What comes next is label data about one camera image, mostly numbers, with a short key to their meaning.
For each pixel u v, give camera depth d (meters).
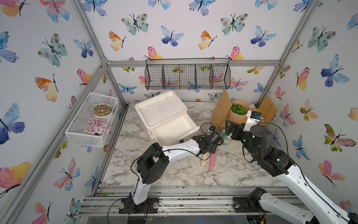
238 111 0.91
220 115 0.93
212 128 0.77
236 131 0.58
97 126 0.63
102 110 0.72
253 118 0.55
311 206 0.41
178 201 0.77
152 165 0.48
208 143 0.67
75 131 0.63
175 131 0.86
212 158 0.89
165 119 0.81
